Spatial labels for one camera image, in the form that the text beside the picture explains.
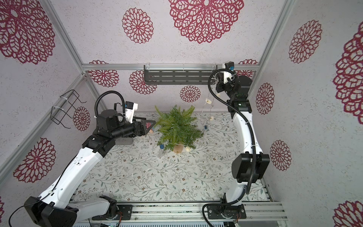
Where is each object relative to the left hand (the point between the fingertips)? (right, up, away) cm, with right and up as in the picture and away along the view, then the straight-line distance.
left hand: (150, 122), depth 69 cm
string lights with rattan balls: (+31, +12, +11) cm, 35 cm away
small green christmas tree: (+14, -4, +3) cm, 14 cm away
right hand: (+34, +26, +1) cm, 43 cm away
